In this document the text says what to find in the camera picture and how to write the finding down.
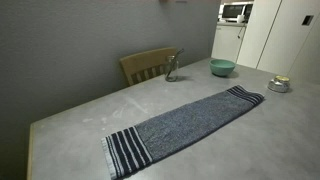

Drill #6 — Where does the grey striped sock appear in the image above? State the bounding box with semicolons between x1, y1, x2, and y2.
100;84;265;180

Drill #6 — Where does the clear glass jar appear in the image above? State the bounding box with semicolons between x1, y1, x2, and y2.
164;54;180;83

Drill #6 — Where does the wooden chair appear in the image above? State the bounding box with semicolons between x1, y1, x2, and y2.
119;46;178;87

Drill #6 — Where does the black bent straw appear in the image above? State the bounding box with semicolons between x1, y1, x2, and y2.
168;48;185;81

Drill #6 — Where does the teal bowl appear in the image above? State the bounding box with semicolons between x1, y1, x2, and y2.
208;58;237;78

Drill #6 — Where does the white counter cabinet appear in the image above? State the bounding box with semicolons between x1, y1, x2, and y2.
211;21;248;64

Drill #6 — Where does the white microwave oven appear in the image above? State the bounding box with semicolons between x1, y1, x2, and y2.
221;2;254;21

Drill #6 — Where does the silver tin with yellow lid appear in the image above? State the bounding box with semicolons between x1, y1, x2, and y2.
267;75;291;94

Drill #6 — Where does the tall white cabinet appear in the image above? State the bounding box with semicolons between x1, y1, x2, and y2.
235;0;320;84

